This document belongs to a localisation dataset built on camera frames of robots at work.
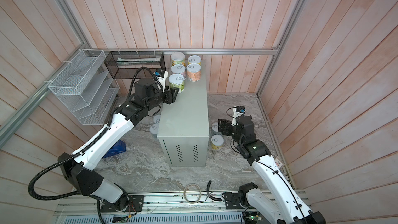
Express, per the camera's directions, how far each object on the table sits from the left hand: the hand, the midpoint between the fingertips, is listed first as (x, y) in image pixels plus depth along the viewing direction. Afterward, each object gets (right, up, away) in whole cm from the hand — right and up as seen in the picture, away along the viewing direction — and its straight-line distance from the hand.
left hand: (174, 90), depth 73 cm
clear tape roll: (+5, -52, +2) cm, 53 cm away
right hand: (+25, -15, +4) cm, 29 cm away
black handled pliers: (+17, -53, +3) cm, 55 cm away
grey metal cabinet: (+6, -17, -13) cm, 22 cm away
